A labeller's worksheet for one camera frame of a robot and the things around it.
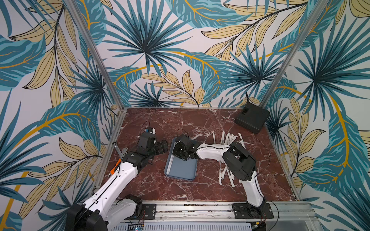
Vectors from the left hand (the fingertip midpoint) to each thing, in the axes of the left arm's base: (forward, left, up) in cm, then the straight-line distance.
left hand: (161, 146), depth 81 cm
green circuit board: (-36, +11, -18) cm, 42 cm away
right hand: (+3, -4, -14) cm, 15 cm away
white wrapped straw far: (+17, -34, -15) cm, 41 cm away
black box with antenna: (+32, -64, -11) cm, 72 cm away
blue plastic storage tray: (-6, -8, -15) cm, 18 cm away
